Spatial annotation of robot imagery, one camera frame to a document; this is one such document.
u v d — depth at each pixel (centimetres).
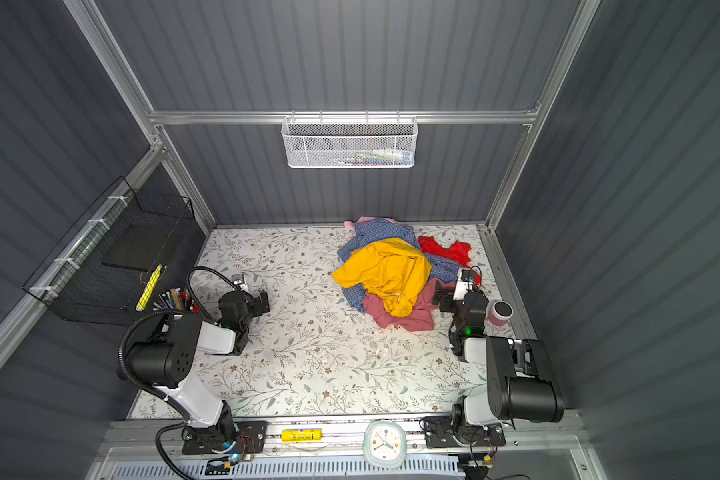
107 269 72
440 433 74
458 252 113
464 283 78
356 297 96
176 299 84
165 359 47
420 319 91
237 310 75
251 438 72
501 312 89
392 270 93
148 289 69
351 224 122
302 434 73
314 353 88
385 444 70
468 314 68
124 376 46
